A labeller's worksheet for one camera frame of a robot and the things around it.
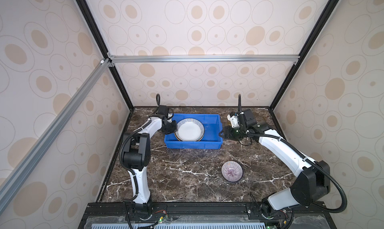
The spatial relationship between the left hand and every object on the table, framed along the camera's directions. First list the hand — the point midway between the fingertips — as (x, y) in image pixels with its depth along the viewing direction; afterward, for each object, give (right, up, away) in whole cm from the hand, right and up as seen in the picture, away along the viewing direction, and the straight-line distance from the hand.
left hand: (179, 125), depth 97 cm
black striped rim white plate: (+6, -3, +6) cm, 9 cm away
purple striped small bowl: (+31, -25, -14) cm, 42 cm away
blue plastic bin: (+21, -10, +6) cm, 24 cm away
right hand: (+25, -4, -15) cm, 29 cm away
